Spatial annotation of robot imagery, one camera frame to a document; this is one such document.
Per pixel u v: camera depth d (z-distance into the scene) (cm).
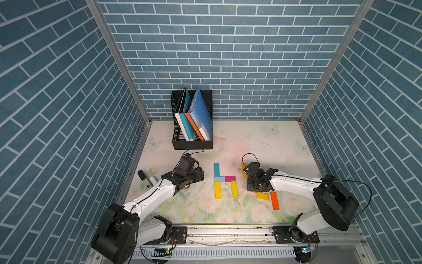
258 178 68
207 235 75
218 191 87
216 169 96
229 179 92
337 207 44
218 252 77
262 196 85
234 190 87
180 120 86
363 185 74
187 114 84
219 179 92
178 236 74
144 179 87
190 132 94
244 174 75
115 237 40
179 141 104
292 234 67
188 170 68
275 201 85
